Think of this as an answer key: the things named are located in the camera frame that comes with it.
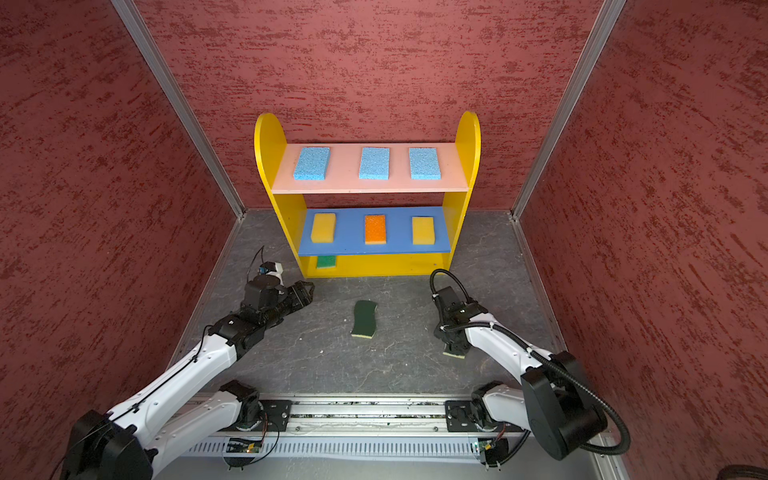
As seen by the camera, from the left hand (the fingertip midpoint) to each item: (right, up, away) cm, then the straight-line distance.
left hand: (305, 295), depth 83 cm
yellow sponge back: (+35, +19, +12) cm, 42 cm away
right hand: (+40, -14, +4) cm, 42 cm away
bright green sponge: (+1, +8, +20) cm, 22 cm away
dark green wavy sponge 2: (+45, -18, +1) cm, 48 cm away
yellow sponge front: (+2, +20, +11) cm, 23 cm away
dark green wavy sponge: (+17, -9, +7) cm, 20 cm away
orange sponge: (+19, +19, +11) cm, 29 cm away
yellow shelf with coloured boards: (+18, +26, +18) cm, 36 cm away
